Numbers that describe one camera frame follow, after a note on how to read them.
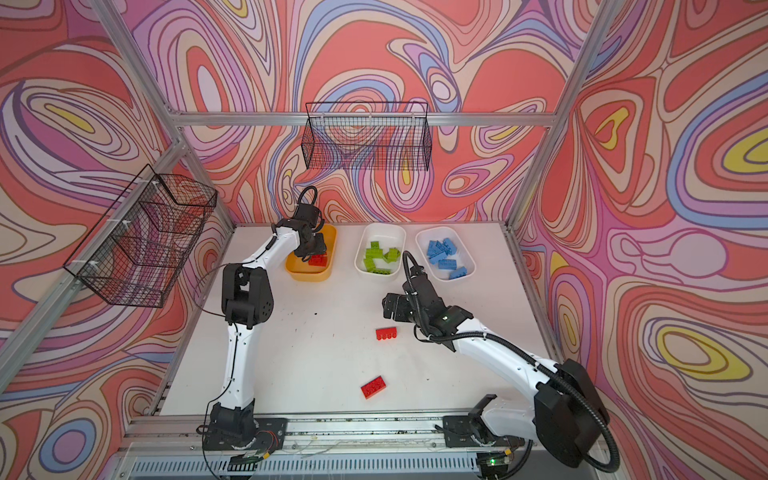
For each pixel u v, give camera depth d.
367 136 0.97
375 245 1.11
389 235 1.12
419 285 0.65
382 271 1.02
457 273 1.03
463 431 0.74
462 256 1.06
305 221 0.88
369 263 1.08
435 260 1.05
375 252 1.08
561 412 0.40
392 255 1.07
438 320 0.59
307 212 0.87
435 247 1.08
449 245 1.11
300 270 0.98
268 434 0.72
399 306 0.72
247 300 0.62
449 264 1.07
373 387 0.80
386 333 0.89
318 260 1.03
